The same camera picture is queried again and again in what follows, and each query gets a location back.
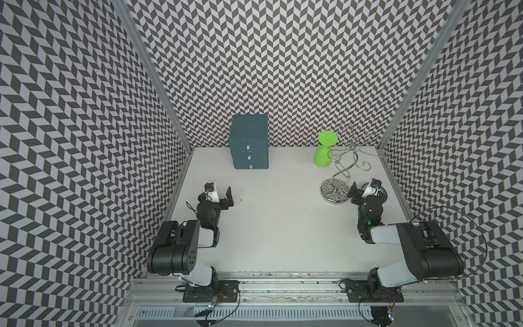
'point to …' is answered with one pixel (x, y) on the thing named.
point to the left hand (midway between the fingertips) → (220, 188)
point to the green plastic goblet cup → (323, 155)
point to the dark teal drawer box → (248, 142)
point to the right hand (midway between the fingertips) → (364, 187)
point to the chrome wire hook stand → (355, 150)
